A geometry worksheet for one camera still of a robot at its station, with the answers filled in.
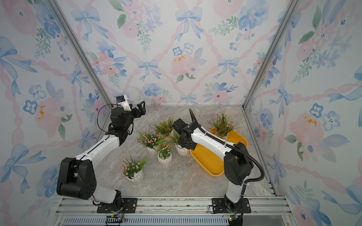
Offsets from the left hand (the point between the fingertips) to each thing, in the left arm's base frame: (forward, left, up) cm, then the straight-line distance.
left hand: (139, 102), depth 82 cm
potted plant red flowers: (-6, -51, -15) cm, 53 cm away
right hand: (-14, -24, -20) cm, 35 cm away
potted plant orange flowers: (-9, -14, -14) cm, 22 cm away
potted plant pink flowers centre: (-17, -6, -14) cm, 23 cm away
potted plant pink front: (-34, +1, -16) cm, 37 cm away
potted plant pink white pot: (-26, -16, -16) cm, 34 cm away
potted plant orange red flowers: (-21, -24, -20) cm, 38 cm away
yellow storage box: (-26, -42, -23) cm, 54 cm away
